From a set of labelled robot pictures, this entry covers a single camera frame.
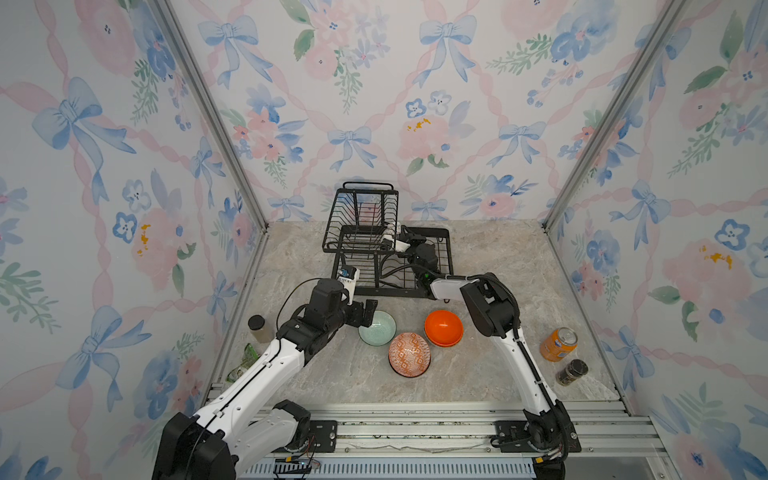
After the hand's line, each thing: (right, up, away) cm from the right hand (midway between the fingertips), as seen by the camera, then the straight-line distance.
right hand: (407, 222), depth 103 cm
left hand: (-14, -22, -23) cm, 34 cm away
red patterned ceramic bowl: (-1, -40, -18) cm, 44 cm away
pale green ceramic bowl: (-8, -34, -13) cm, 37 cm away
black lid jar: (-42, -31, -21) cm, 57 cm away
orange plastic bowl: (+10, -33, -15) cm, 37 cm away
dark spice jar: (+40, -41, -27) cm, 64 cm away
